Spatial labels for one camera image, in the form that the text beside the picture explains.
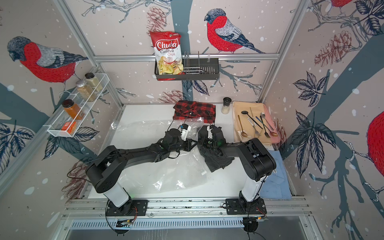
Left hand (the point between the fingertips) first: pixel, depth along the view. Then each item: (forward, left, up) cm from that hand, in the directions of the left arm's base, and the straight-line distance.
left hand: (200, 141), depth 84 cm
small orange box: (-4, +59, +19) cm, 62 cm away
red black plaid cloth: (+35, +9, -11) cm, 38 cm away
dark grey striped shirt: (-7, -9, -9) cm, 15 cm away
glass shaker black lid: (+34, -20, -10) cm, 41 cm away
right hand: (+7, +2, -9) cm, 11 cm away
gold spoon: (+12, -30, -12) cm, 35 cm away
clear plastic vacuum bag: (-15, +19, -11) cm, 27 cm away
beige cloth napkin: (+23, -37, -12) cm, 45 cm away
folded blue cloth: (-21, -42, -12) cm, 48 cm away
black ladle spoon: (+33, -37, -12) cm, 51 cm away
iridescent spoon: (+13, -50, -12) cm, 53 cm away
